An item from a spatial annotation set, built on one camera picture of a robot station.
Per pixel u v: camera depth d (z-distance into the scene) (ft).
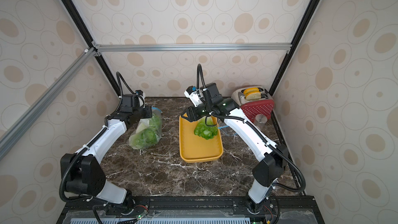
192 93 2.13
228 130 3.30
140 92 2.53
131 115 2.08
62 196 1.31
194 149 3.07
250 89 3.10
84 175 1.43
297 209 2.41
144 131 2.80
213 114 1.74
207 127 3.00
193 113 2.09
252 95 3.10
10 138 1.66
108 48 3.02
